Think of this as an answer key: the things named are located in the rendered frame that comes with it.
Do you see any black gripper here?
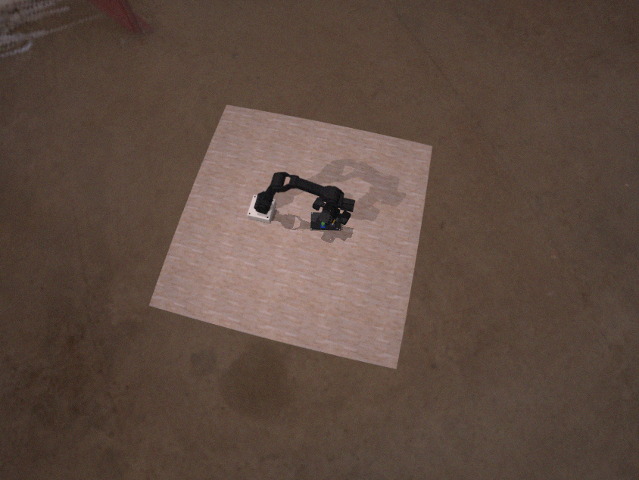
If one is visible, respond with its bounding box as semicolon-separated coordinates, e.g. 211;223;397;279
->
313;197;351;225

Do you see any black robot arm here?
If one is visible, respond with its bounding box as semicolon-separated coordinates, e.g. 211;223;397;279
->
254;172;355;224

